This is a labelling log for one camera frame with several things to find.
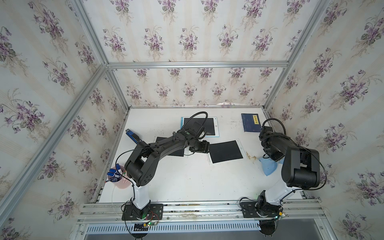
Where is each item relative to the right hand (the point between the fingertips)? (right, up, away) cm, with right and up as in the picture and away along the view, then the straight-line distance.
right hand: (278, 157), depth 88 cm
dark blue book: (-8, +21, +23) cm, 31 cm away
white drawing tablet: (-58, +8, -27) cm, 64 cm away
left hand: (-43, +4, 0) cm, 43 cm away
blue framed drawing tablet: (-37, +18, +20) cm, 46 cm away
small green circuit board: (-76, -30, -16) cm, 83 cm away
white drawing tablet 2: (-30, +2, +8) cm, 31 cm away
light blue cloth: (-8, -4, -4) cm, 9 cm away
